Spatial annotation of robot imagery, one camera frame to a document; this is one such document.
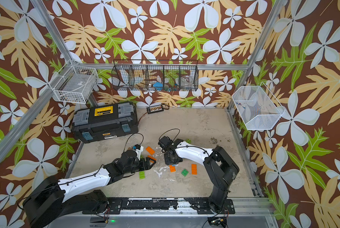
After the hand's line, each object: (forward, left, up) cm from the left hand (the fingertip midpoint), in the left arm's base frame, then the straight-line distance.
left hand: (153, 161), depth 83 cm
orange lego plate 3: (-2, -25, -7) cm, 26 cm away
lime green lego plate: (-6, +7, -7) cm, 11 cm away
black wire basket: (+54, 0, +22) cm, 58 cm away
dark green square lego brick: (-5, -19, -6) cm, 20 cm away
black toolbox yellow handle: (+21, +32, +10) cm, 39 cm away
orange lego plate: (+11, +4, -8) cm, 14 cm away
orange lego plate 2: (+5, +2, -7) cm, 9 cm away
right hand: (+2, -10, -7) cm, 12 cm away
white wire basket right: (+25, -62, +19) cm, 70 cm away
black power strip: (+49, +3, -7) cm, 50 cm away
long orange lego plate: (-2, -11, -7) cm, 13 cm away
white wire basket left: (+39, +50, +26) cm, 68 cm away
